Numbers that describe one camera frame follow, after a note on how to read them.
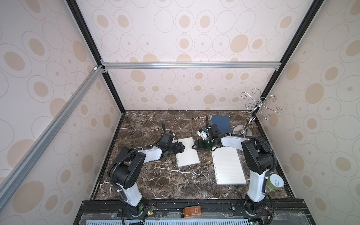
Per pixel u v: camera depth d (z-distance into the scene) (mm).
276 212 733
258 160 520
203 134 919
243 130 1022
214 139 754
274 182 778
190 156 952
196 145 900
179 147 851
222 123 1133
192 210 700
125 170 465
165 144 754
